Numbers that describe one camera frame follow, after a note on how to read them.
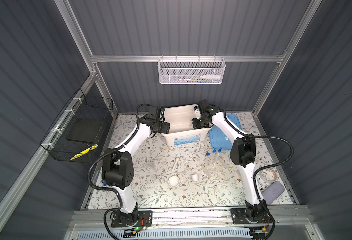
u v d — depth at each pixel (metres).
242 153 0.60
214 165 0.92
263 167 0.58
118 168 0.48
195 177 0.85
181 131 0.88
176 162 0.93
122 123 1.15
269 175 0.87
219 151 0.81
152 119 0.70
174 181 0.85
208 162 0.93
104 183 0.52
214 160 0.91
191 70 1.24
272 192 0.78
